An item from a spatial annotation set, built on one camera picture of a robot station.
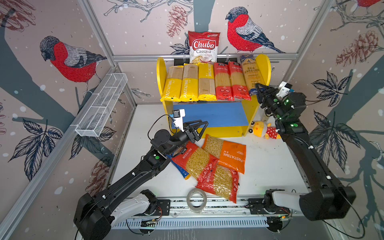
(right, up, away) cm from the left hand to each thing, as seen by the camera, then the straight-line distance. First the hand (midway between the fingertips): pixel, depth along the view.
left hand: (204, 124), depth 60 cm
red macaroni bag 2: (+9, -31, +20) cm, 38 cm away
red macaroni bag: (-6, -21, +24) cm, 32 cm away
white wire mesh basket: (-55, +2, +13) cm, 56 cm away
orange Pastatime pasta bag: (+18, -20, +29) cm, 39 cm away
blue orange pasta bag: (-12, -28, +24) cm, 39 cm away
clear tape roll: (-5, -43, +11) cm, 45 cm away
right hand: (+21, +17, +6) cm, 28 cm away
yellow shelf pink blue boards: (+15, +2, +30) cm, 34 cm away
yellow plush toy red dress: (+39, -6, +35) cm, 53 cm away
